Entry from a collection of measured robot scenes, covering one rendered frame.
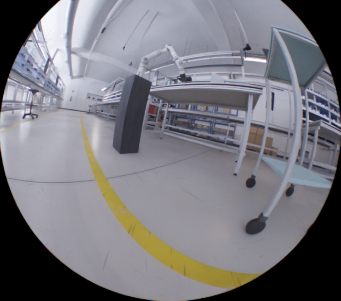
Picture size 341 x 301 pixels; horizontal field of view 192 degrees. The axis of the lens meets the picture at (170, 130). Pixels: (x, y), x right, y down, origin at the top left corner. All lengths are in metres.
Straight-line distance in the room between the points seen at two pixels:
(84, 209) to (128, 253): 0.25
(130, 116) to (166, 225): 0.96
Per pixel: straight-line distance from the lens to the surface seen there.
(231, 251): 0.52
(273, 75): 1.20
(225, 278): 0.48
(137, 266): 0.41
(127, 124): 1.07
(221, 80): 1.30
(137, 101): 1.11
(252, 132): 4.43
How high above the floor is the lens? 0.41
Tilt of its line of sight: 3 degrees down
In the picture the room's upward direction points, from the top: 11 degrees clockwise
